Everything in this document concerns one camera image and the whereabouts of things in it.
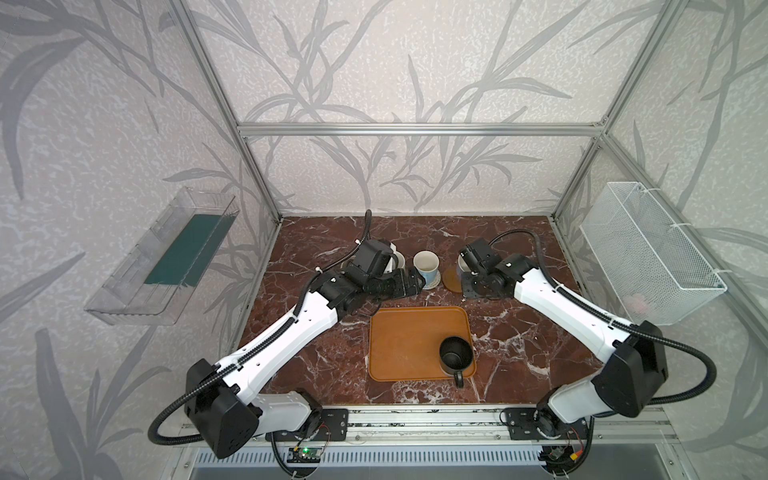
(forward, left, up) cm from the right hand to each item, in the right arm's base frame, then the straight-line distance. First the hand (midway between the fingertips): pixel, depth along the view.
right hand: (469, 277), depth 84 cm
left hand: (-6, +15, +9) cm, 19 cm away
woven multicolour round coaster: (+7, +8, -15) cm, 18 cm away
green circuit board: (-40, +43, -16) cm, 61 cm away
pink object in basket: (-11, -39, +5) cm, 41 cm away
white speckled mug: (+10, +20, -5) cm, 23 cm away
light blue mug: (+10, +11, -7) cm, 16 cm away
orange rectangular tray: (-13, +19, -15) cm, 27 cm away
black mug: (-17, +4, -14) cm, 23 cm away
